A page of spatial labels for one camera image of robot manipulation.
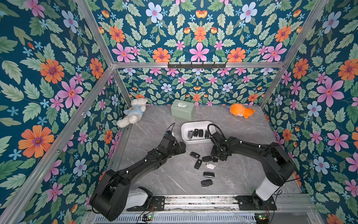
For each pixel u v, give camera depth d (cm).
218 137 75
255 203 65
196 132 102
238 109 108
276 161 51
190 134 101
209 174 83
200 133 101
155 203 73
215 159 88
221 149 67
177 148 77
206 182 80
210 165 86
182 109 108
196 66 93
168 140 67
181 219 77
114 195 41
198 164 87
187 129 103
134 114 106
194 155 91
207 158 89
